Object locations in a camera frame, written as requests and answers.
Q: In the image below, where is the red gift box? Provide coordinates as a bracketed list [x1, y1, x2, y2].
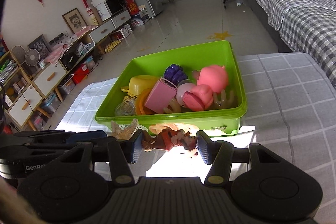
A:
[125, 0, 140, 16]

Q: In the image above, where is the microwave oven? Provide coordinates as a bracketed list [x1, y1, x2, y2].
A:
[96, 0, 126, 21]

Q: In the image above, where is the white drawer cabinet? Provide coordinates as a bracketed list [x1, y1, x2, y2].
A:
[1, 9, 130, 130]

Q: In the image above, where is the orange toy slice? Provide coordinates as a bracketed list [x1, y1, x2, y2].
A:
[135, 88, 155, 115]

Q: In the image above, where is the grey plaid sofa blanket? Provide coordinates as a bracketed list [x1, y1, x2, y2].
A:
[255, 0, 335, 86]

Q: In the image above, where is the framed cartoon picture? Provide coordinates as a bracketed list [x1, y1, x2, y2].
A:
[62, 8, 88, 34]

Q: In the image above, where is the red brown figurine toy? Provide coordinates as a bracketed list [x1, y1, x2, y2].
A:
[142, 127, 198, 156]

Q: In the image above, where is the small white desk fan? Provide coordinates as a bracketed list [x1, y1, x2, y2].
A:
[25, 49, 40, 67]

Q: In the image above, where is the green plastic storage bin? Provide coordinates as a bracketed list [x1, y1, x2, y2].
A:
[95, 41, 247, 136]

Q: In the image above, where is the purple toy grape bunch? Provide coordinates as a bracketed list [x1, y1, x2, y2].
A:
[163, 64, 188, 86]

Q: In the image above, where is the yellow plastic toy pot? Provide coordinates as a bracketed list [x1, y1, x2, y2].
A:
[120, 75, 160, 97]

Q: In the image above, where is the grey checked table cloth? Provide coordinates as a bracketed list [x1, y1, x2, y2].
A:
[56, 53, 335, 223]

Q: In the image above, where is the pink round toy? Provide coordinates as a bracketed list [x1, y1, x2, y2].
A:
[175, 82, 196, 107]

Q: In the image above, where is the pink toy box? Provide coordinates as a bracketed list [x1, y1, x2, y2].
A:
[145, 77, 177, 114]

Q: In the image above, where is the pink pig toy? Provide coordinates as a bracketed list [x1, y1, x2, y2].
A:
[182, 65, 229, 111]

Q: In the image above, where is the beige starfish toy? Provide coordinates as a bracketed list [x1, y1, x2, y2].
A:
[111, 118, 138, 140]

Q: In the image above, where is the tan rubber hand toy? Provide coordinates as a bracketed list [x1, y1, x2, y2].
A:
[163, 98, 181, 114]
[213, 89, 236, 109]

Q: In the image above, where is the yellow star floor sticker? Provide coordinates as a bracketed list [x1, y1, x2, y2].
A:
[208, 31, 232, 41]

